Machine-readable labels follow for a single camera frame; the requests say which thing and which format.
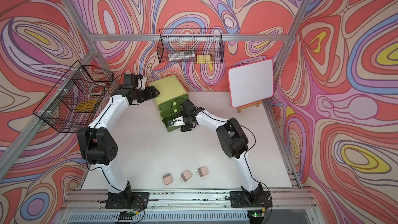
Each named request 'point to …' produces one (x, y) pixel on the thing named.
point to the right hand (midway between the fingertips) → (183, 123)
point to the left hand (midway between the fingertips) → (155, 93)
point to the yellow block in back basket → (203, 59)
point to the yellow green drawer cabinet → (172, 94)
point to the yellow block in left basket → (85, 106)
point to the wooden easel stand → (256, 103)
